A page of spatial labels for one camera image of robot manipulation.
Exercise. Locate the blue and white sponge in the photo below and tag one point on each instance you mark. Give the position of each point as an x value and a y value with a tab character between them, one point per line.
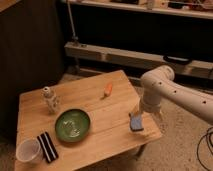
135	122

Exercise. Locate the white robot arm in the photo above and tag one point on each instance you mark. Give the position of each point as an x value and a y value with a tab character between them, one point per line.
159	83

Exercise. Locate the wooden table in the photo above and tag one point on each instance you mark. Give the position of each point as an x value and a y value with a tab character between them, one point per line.
109	133

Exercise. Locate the green ceramic bowl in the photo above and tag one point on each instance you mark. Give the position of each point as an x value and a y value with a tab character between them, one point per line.
72	125

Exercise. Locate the upper wooden shelf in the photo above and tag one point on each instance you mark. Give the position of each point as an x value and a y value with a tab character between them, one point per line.
149	8

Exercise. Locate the small orange carrot toy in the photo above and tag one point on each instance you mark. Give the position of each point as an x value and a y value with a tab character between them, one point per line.
108	90

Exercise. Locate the clear plastic cup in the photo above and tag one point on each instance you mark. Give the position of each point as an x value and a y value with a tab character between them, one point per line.
29	151

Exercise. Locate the long wooden beam shelf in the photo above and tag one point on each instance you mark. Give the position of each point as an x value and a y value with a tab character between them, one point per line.
137	59

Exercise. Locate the black handle on beam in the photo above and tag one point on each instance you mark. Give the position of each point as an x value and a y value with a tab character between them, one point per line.
177	61

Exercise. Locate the metal stand pole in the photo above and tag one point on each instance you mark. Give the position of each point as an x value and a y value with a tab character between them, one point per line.
74	36

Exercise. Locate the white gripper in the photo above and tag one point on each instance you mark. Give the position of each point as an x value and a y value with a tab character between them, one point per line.
143	107

